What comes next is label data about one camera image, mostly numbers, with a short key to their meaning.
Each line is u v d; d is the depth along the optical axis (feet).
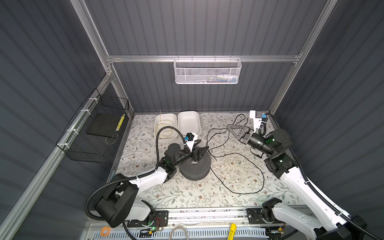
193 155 2.30
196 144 2.59
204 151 2.43
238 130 1.93
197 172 2.77
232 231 2.23
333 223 1.26
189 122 3.63
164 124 3.57
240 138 1.93
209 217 2.47
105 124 2.43
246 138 1.81
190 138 2.22
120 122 2.59
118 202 1.40
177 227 2.35
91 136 2.36
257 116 1.89
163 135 3.45
